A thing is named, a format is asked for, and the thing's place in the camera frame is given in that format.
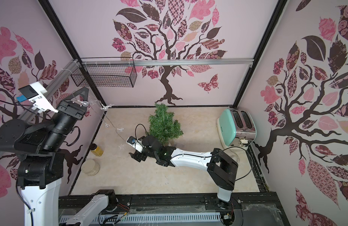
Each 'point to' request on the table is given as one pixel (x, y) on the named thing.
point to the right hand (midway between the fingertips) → (133, 144)
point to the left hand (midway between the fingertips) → (88, 93)
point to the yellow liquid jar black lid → (96, 150)
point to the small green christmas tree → (162, 125)
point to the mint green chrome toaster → (236, 128)
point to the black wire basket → (108, 72)
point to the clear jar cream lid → (90, 167)
